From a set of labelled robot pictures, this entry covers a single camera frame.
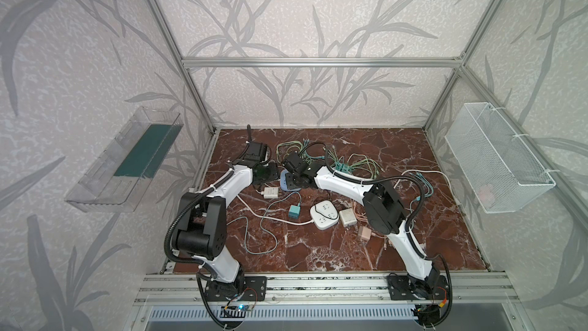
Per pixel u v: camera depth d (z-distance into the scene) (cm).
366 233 82
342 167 96
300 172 73
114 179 64
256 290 73
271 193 94
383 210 56
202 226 46
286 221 89
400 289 73
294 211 89
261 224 87
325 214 87
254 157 73
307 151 112
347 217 85
